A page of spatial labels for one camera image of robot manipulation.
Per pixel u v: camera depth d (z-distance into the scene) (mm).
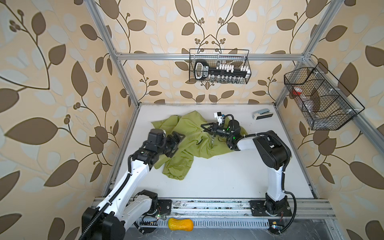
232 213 737
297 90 805
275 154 533
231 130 753
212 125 845
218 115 875
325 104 730
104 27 801
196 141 910
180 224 668
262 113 1111
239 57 909
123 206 412
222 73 843
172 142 695
